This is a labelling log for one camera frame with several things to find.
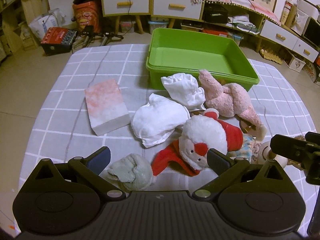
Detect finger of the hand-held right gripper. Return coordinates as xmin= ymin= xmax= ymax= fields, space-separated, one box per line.
xmin=271 ymin=134 xmax=313 ymax=166

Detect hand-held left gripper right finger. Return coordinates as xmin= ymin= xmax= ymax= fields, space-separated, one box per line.
xmin=192 ymin=148 xmax=288 ymax=201

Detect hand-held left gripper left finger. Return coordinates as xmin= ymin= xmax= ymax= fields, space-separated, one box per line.
xmin=31 ymin=146 xmax=127 ymax=201

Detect grey green towel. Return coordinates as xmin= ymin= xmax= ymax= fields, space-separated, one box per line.
xmin=107 ymin=153 xmax=154 ymax=192

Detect dog plush with blue bonnet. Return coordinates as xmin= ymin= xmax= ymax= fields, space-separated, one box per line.
xmin=226 ymin=120 xmax=307 ymax=173

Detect red white santa plush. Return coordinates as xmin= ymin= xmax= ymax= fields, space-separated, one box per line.
xmin=151 ymin=108 xmax=244 ymax=183

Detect pink white sponge block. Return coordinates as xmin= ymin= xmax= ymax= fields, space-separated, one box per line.
xmin=84 ymin=78 xmax=130 ymax=137

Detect pink plush rabbit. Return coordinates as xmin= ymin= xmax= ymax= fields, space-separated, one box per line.
xmin=199 ymin=69 xmax=267 ymax=140

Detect white cloth pouch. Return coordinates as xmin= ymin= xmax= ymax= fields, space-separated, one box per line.
xmin=161 ymin=73 xmax=206 ymax=111
xmin=131 ymin=93 xmax=191 ymax=148

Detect green plastic bin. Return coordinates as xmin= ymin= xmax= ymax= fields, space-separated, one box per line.
xmin=146 ymin=28 xmax=260 ymax=92

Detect egg tray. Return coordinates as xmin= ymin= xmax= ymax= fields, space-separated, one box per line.
xmin=259 ymin=47 xmax=283 ymax=65

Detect grey checkered blanket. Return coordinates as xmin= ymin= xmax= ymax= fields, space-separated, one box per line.
xmin=24 ymin=44 xmax=320 ymax=230

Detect small white drawer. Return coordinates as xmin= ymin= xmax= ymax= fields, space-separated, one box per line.
xmin=291 ymin=39 xmax=319 ymax=62

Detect clear storage box blue lid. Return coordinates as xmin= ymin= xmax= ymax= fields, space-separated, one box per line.
xmin=231 ymin=35 xmax=244 ymax=47
xmin=149 ymin=20 xmax=168 ymax=34

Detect black tripod stand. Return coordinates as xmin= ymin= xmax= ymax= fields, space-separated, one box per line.
xmin=75 ymin=25 xmax=124 ymax=47

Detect low wooden cabinet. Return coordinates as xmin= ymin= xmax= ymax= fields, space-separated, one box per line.
xmin=150 ymin=0 xmax=320 ymax=63

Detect red patterned box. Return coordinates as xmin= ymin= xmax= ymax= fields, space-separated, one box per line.
xmin=41 ymin=27 xmax=78 ymax=55

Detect red cardboard box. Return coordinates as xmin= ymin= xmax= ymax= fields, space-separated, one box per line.
xmin=202 ymin=29 xmax=229 ymax=39

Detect small clear storage box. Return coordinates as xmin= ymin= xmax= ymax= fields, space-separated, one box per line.
xmin=120 ymin=21 xmax=137 ymax=33

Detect stack of papers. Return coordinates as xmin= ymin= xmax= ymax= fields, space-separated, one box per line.
xmin=227 ymin=14 xmax=260 ymax=34

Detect clear storage box black lid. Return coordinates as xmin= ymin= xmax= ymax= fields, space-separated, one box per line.
xmin=181 ymin=22 xmax=203 ymax=32

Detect white cardboard boxes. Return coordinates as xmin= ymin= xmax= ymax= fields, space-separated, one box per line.
xmin=296 ymin=0 xmax=320 ymax=39

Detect orange printed bag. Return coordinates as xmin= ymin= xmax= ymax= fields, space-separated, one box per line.
xmin=72 ymin=1 xmax=103 ymax=30

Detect white plastic bag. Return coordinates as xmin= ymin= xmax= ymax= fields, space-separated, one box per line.
xmin=28 ymin=9 xmax=65 ymax=40

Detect black bag on shelf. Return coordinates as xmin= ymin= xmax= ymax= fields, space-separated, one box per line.
xmin=202 ymin=4 xmax=229 ymax=23

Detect light wooden shelf rack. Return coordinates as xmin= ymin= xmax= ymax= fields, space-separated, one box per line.
xmin=0 ymin=0 xmax=50 ymax=63

